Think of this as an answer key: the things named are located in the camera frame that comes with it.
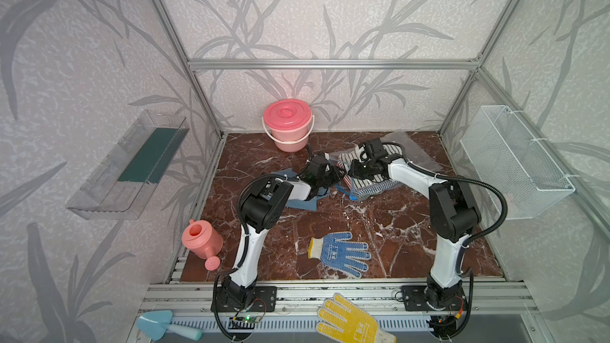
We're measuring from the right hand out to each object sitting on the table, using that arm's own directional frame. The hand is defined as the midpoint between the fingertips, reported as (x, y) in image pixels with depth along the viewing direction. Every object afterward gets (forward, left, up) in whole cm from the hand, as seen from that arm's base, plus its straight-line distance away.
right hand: (346, 170), depth 96 cm
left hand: (+1, -1, -3) cm, 3 cm away
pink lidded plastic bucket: (+17, +24, +11) cm, 31 cm away
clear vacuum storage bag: (+17, -35, -11) cm, 40 cm away
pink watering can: (-30, +48, +3) cm, 57 cm away
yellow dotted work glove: (-51, +4, -7) cm, 51 cm away
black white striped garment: (-4, -8, -6) cm, 11 cm away
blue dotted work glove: (-31, +4, -8) cm, 32 cm away
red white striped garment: (-2, -1, -6) cm, 6 cm away
